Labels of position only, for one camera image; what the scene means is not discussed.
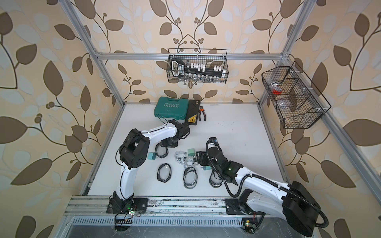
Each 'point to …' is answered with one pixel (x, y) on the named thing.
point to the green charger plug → (191, 152)
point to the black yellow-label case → (192, 112)
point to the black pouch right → (215, 180)
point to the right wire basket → (296, 99)
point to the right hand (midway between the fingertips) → (200, 153)
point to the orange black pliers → (201, 109)
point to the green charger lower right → (207, 167)
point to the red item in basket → (277, 92)
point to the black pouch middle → (190, 178)
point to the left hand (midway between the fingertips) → (166, 144)
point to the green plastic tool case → (171, 108)
